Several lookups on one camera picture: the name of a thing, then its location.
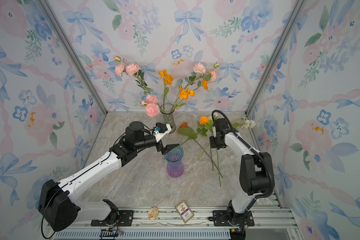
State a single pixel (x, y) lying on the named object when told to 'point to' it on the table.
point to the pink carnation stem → (152, 106)
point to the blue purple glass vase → (175, 168)
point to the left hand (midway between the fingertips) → (174, 133)
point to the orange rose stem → (203, 128)
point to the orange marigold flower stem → (188, 131)
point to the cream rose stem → (210, 117)
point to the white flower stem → (247, 124)
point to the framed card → (184, 211)
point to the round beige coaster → (153, 213)
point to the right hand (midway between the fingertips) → (216, 142)
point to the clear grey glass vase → (167, 110)
